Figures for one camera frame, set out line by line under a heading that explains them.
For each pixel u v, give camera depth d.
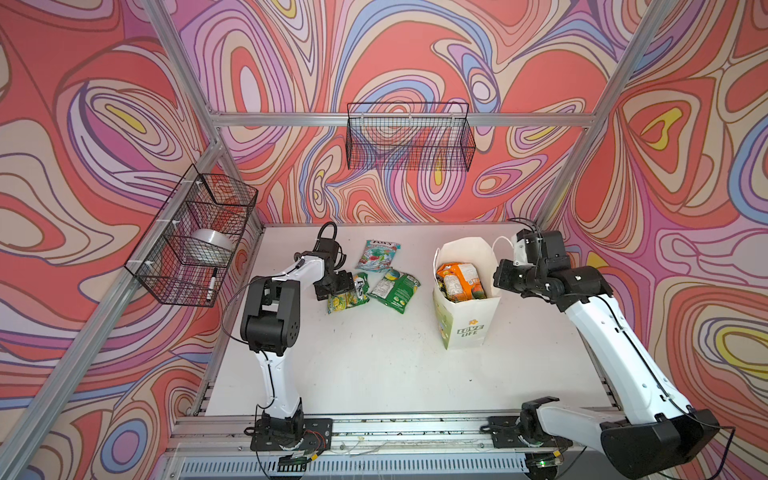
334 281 0.86
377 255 1.07
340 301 0.95
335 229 0.91
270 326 0.53
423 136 0.99
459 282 0.84
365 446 0.73
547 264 0.54
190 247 0.70
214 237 0.73
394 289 0.98
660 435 0.36
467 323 0.76
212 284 0.72
